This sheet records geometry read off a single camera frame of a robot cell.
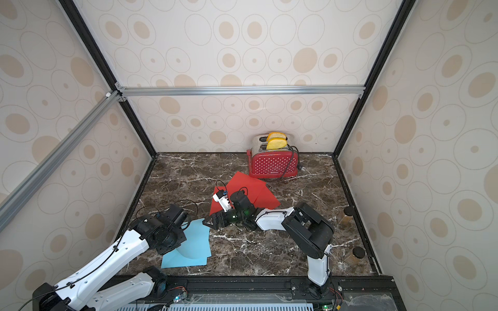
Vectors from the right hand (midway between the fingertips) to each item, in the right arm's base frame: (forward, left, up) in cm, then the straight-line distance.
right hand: (207, 226), depth 81 cm
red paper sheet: (+27, -20, -11) cm, 35 cm away
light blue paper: (-7, +7, -12) cm, 15 cm away
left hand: (-7, +7, 0) cm, 10 cm away
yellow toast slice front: (+41, -28, +11) cm, 50 cm away
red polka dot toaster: (+34, -24, +3) cm, 42 cm away
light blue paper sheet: (-7, +7, -12) cm, 15 cm away
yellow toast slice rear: (+46, -29, +12) cm, 56 cm away
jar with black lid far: (+8, -61, -3) cm, 61 cm away
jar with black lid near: (-8, -60, -1) cm, 60 cm away
